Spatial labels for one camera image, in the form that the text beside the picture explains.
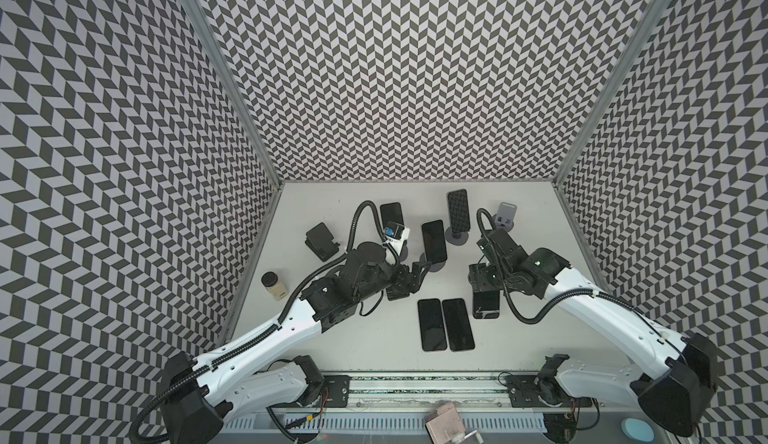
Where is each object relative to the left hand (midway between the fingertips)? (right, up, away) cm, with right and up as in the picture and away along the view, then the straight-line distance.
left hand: (416, 260), depth 71 cm
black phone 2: (+8, +1, +31) cm, 32 cm away
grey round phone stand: (+32, +9, +30) cm, 45 cm away
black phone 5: (+19, -13, +8) cm, 25 cm away
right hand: (+18, -8, +7) cm, 21 cm away
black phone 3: (+5, -19, +8) cm, 21 cm away
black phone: (-7, +11, +22) cm, 26 cm away
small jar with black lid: (-39, -7, +8) cm, 40 cm away
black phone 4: (+13, -22, +15) cm, 30 cm away
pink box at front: (+6, -35, -6) cm, 36 cm away
